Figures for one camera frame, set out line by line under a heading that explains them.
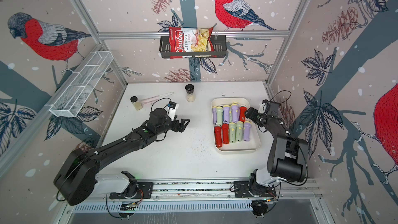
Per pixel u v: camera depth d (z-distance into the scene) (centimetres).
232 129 91
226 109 97
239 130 91
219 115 95
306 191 74
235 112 95
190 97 106
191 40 88
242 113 100
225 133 91
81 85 78
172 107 73
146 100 110
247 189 73
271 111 72
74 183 41
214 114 97
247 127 92
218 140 87
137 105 103
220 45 95
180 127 75
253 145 88
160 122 66
